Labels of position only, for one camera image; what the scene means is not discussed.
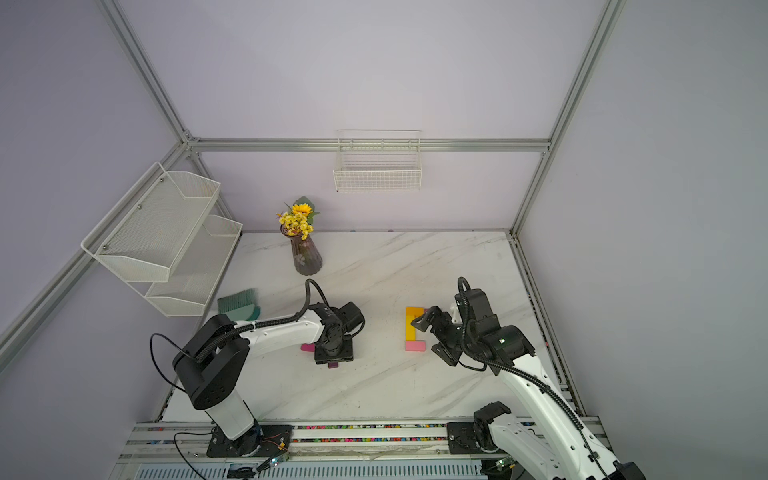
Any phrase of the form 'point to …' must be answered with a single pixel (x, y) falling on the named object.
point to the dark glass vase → (307, 258)
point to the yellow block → (411, 331)
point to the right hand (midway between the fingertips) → (422, 338)
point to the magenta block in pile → (311, 347)
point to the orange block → (415, 311)
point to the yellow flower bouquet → (298, 219)
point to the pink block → (415, 346)
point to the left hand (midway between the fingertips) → (339, 361)
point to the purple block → (333, 364)
